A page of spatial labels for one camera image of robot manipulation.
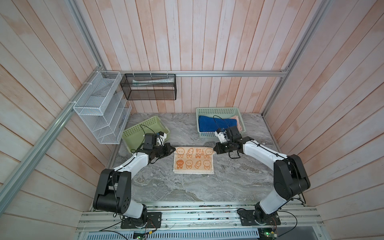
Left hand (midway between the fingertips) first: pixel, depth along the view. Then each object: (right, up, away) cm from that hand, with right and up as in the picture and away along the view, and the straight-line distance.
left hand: (175, 151), depth 88 cm
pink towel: (+44, +18, +20) cm, 52 cm away
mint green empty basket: (+32, +27, +30) cm, 51 cm away
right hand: (+24, +1, +4) cm, 24 cm away
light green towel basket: (-32, +7, +16) cm, 36 cm away
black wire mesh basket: (-17, +44, +17) cm, 50 cm away
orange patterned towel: (+11, -7, +7) cm, 15 cm away
